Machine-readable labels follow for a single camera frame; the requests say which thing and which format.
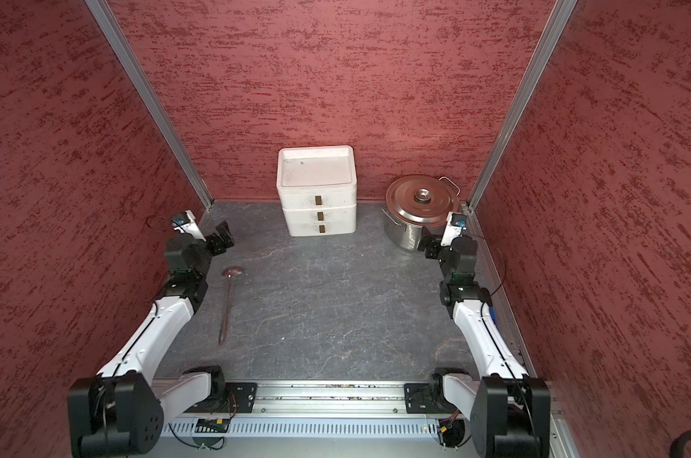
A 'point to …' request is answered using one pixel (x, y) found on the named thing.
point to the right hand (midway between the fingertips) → (434, 231)
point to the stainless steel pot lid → (422, 199)
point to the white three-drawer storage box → (318, 186)
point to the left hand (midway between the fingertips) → (212, 232)
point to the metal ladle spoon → (229, 273)
